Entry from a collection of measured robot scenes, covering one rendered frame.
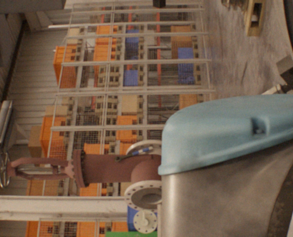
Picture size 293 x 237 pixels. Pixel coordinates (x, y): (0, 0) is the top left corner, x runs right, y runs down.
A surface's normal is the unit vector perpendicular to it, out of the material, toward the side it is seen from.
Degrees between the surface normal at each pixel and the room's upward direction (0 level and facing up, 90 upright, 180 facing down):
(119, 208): 90
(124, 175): 90
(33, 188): 90
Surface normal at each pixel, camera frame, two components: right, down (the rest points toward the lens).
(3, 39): 1.00, -0.02
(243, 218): -0.71, -0.08
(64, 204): -0.04, -0.65
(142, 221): -0.18, -0.01
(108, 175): 0.03, 0.73
